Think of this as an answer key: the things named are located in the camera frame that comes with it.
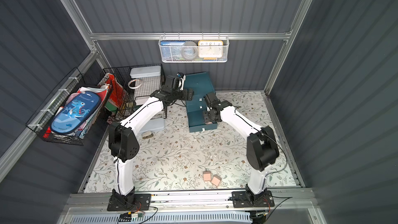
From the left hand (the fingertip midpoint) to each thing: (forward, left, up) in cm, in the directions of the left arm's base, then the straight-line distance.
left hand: (190, 92), depth 90 cm
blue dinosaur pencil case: (-24, +47, +12) cm, 54 cm away
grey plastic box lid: (+22, +32, 0) cm, 38 cm away
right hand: (-10, -13, -9) cm, 19 cm away
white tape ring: (+7, +36, -2) cm, 37 cm away
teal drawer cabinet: (+7, -8, -1) cm, 11 cm away
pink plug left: (-41, -9, -20) cm, 47 cm away
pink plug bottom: (-43, -14, -21) cm, 50 cm away
